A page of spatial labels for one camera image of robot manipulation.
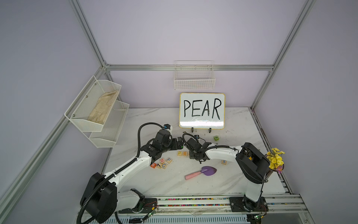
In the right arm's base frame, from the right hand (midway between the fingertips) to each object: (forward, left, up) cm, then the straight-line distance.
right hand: (191, 155), depth 93 cm
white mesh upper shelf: (+13, +57, +32) cm, 67 cm away
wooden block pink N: (-4, +19, +2) cm, 20 cm away
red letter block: (-7, +25, +1) cm, 26 cm away
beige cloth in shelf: (+17, +52, +31) cm, 63 cm away
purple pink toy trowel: (-12, -9, +2) cm, 15 cm away
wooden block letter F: (-4, +15, +1) cm, 15 cm away
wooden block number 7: (-7, +21, +1) cm, 23 cm away
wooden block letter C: (-8, +18, +1) cm, 20 cm away
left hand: (+2, +9, +14) cm, 16 cm away
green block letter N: (+13, -19, 0) cm, 23 cm away
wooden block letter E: (+1, +4, +1) cm, 5 cm away
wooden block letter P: (+1, +8, +1) cm, 8 cm away
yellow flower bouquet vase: (-14, -39, +24) cm, 48 cm away
